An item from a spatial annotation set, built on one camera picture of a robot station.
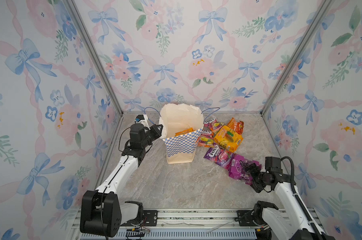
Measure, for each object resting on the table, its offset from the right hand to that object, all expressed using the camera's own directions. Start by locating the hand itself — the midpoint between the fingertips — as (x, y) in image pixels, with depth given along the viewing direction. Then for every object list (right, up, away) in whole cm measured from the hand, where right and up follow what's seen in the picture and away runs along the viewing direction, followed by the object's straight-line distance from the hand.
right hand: (245, 173), depth 84 cm
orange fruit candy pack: (-20, +18, +17) cm, 32 cm away
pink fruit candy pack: (-14, +28, +23) cm, 39 cm away
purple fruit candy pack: (-13, +8, +9) cm, 17 cm away
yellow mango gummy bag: (-5, +18, +16) cm, 25 cm away
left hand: (-45, +28, -4) cm, 53 cm away
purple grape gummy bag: (-4, +4, +2) cm, 6 cm away
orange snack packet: (+2, +27, +20) cm, 33 cm away
